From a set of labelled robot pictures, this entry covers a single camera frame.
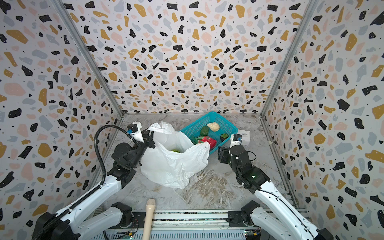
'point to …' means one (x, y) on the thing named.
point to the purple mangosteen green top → (224, 135)
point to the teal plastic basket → (226, 126)
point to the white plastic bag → (171, 159)
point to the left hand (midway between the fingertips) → (152, 124)
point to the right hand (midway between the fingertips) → (220, 145)
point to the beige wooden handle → (150, 205)
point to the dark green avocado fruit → (204, 130)
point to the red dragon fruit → (197, 140)
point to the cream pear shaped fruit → (214, 126)
